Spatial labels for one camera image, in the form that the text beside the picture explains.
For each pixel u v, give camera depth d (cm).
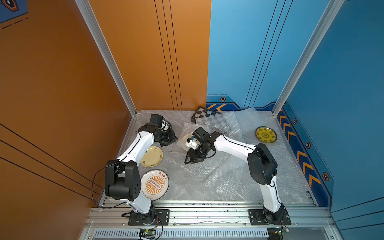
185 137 102
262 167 52
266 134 106
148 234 71
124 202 49
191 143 83
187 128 105
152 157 95
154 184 84
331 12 71
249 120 113
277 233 70
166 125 111
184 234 70
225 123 108
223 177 85
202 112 116
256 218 72
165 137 75
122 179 45
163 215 74
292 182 85
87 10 70
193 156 76
